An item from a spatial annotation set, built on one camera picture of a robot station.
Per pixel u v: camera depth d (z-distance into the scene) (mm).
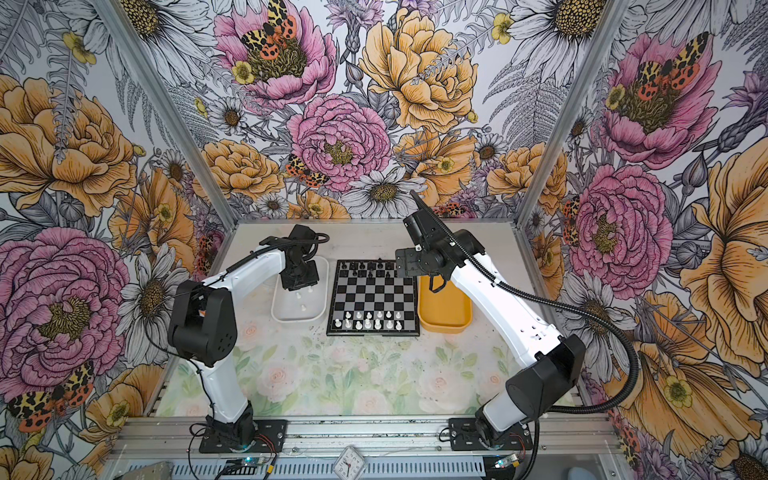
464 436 733
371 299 975
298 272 797
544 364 403
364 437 761
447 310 1029
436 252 524
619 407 420
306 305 967
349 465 689
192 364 531
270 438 732
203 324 504
